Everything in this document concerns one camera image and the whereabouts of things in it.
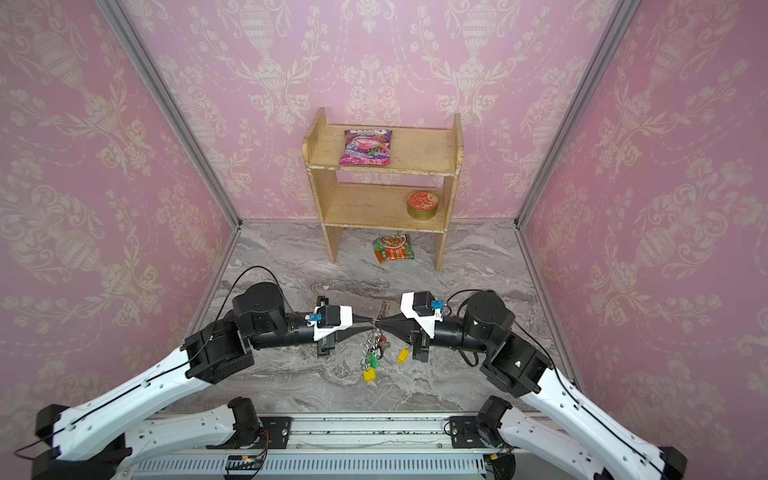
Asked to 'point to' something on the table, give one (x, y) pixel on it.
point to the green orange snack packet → (393, 247)
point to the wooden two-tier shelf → (384, 178)
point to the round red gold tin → (422, 205)
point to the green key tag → (373, 360)
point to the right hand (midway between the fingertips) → (381, 321)
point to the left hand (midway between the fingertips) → (368, 324)
